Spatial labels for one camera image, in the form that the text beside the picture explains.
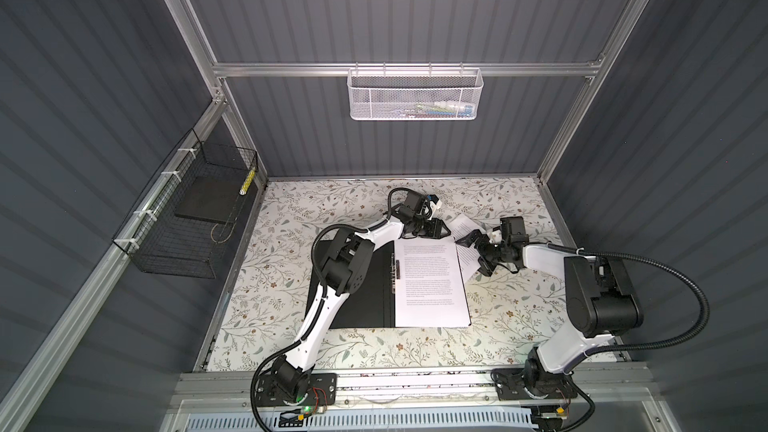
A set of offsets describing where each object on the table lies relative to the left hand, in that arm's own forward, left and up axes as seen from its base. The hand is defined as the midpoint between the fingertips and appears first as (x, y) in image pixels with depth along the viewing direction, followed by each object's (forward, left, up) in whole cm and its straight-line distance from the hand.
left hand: (445, 231), depth 102 cm
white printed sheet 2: (+2, -6, 0) cm, 6 cm away
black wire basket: (-10, +71, +25) cm, 76 cm away
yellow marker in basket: (+1, +59, +26) cm, 64 cm away
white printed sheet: (-20, +8, -2) cm, 22 cm away
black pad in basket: (-4, +67, +25) cm, 71 cm away
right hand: (-10, -5, +2) cm, 11 cm away
